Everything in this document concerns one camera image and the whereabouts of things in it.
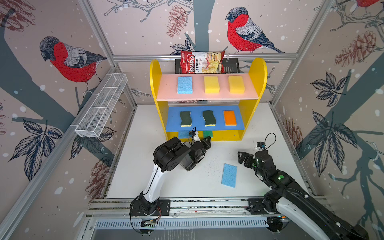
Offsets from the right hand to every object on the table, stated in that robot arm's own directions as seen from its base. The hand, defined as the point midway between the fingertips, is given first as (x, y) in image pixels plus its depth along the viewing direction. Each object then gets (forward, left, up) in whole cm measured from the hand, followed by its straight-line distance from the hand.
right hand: (242, 156), depth 82 cm
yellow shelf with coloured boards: (+48, +14, -8) cm, 51 cm away
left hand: (+13, +17, -3) cm, 22 cm away
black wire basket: (+51, +5, +27) cm, 58 cm away
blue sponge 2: (-8, +7, -8) cm, 13 cm away
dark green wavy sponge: (+20, +34, +8) cm, 40 cm away
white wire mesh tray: (+2, +76, +25) cm, 80 cm away
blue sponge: (+17, +36, -4) cm, 40 cm away
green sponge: (+18, +20, -4) cm, 27 cm away
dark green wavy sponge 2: (+22, +19, +7) cm, 30 cm away
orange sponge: (+23, +6, +6) cm, 24 cm away
